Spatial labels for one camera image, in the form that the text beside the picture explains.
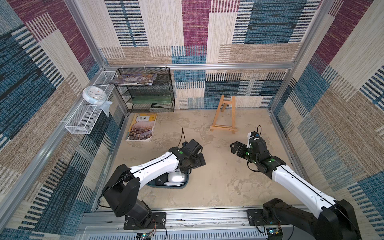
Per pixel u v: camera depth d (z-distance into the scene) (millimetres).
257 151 625
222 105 975
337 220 389
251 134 767
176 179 852
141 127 1087
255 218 731
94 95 744
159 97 1093
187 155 627
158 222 729
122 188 425
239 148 754
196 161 747
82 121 905
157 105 1099
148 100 1068
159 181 832
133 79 866
